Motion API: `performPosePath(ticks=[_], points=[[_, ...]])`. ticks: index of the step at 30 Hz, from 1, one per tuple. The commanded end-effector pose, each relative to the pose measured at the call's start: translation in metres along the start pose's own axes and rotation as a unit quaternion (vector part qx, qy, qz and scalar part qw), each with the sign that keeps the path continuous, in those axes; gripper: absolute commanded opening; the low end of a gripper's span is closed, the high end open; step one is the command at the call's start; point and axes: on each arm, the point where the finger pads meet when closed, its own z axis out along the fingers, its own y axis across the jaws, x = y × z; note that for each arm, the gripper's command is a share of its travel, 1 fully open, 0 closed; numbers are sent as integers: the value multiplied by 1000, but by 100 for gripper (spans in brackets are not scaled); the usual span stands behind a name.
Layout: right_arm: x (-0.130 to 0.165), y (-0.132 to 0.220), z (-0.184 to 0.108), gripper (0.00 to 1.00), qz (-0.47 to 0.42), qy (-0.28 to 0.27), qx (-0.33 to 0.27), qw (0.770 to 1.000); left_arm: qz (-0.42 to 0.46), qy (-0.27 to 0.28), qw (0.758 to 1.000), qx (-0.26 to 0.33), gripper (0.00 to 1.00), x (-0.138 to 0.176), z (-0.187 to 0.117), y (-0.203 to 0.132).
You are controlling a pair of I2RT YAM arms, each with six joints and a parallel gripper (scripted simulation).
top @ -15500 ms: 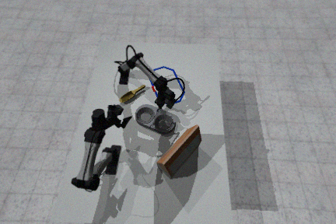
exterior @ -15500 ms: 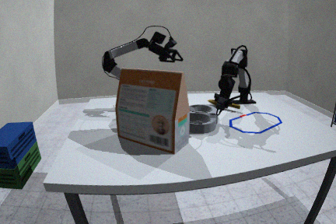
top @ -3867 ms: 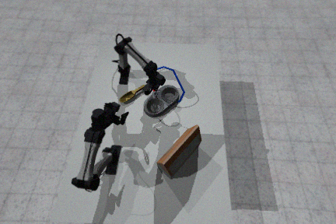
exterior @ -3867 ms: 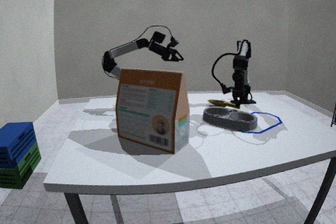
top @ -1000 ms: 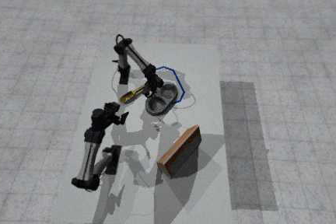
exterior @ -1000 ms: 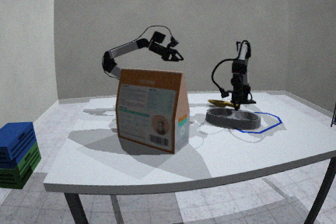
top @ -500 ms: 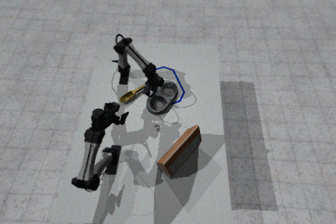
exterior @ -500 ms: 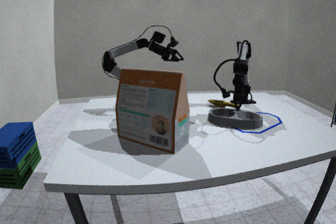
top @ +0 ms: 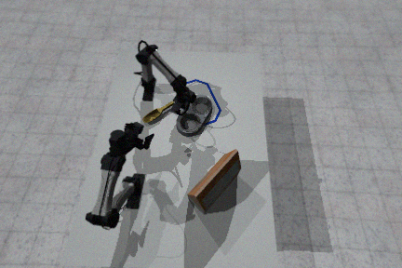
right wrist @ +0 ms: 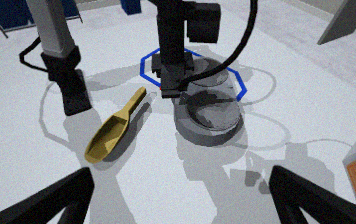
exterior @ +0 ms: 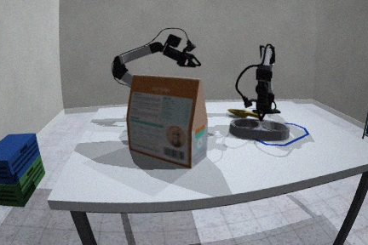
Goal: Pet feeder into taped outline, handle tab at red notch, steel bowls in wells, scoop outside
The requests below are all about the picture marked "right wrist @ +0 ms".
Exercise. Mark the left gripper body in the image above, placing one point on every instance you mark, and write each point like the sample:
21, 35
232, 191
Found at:
170, 68

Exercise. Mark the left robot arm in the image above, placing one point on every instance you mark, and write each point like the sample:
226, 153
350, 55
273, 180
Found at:
61, 56

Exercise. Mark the yellow scoop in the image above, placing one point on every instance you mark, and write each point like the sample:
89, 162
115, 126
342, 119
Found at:
106, 138

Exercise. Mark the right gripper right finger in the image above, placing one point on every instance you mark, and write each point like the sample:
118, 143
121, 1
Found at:
291, 191

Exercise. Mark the blue tape strip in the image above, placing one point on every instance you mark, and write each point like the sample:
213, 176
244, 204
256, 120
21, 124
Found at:
142, 64

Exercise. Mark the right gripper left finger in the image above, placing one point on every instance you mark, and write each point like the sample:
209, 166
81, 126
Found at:
72, 192

